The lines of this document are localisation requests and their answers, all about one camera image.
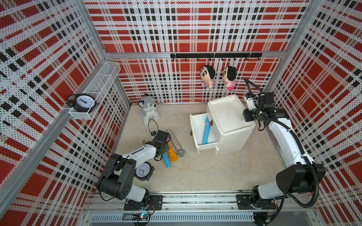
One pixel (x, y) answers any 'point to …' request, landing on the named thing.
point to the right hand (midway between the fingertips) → (248, 112)
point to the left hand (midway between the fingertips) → (165, 147)
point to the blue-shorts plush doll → (207, 74)
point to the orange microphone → (173, 156)
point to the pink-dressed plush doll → (229, 75)
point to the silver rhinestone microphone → (180, 151)
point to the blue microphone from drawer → (206, 131)
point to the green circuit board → (143, 216)
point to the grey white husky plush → (147, 110)
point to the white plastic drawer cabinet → (234, 133)
